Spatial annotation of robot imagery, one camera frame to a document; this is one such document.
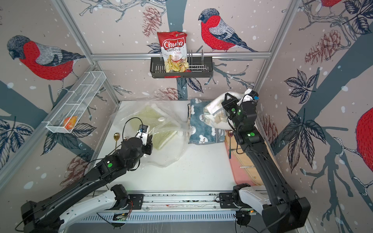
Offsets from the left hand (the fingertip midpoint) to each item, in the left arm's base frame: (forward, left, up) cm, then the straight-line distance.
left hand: (152, 133), depth 73 cm
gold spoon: (+11, +32, -23) cm, 40 cm away
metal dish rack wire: (+45, -23, +9) cm, 52 cm away
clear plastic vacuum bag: (+4, -9, -25) cm, 27 cm away
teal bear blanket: (+8, -26, -12) cm, 30 cm away
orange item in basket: (0, +37, +10) cm, 38 cm away
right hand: (+13, -36, +17) cm, 42 cm away
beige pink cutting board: (-11, -52, -24) cm, 58 cm away
